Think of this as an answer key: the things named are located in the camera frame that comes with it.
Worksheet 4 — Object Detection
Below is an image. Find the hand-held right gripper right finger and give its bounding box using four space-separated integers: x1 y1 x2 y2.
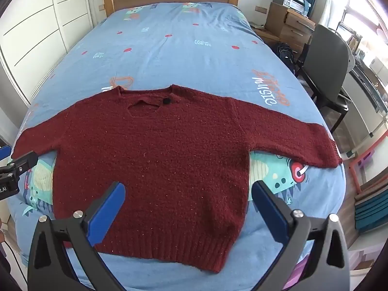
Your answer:
251 180 351 291

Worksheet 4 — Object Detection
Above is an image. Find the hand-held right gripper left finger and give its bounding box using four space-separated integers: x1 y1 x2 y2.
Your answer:
28 181 126 291

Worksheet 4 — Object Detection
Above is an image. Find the dark red knit sweater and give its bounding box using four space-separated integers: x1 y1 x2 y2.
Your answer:
11 84 343 273

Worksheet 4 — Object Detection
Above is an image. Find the pink cloth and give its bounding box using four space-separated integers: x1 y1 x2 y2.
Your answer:
283 259 307 291

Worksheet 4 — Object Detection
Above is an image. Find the stack of teal panels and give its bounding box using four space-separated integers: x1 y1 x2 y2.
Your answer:
354 182 388 231

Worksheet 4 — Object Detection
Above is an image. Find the white wardrobe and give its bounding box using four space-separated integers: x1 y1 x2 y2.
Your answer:
0 0 105 106

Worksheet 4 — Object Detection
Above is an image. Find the white desk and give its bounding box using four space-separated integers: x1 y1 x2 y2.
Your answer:
333 27 388 158

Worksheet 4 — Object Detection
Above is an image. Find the black backpack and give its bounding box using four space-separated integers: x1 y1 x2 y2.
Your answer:
268 42 296 73

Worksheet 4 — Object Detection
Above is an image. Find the dark grey chair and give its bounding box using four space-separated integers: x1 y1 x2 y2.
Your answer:
295 24 352 134

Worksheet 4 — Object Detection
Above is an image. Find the wooden drawer cabinet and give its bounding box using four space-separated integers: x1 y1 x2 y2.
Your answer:
267 2 316 55

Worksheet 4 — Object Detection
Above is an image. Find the white printer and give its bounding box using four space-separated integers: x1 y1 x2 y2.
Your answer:
274 0 311 16

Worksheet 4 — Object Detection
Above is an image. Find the orange frame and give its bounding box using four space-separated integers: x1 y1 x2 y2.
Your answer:
348 145 383 195

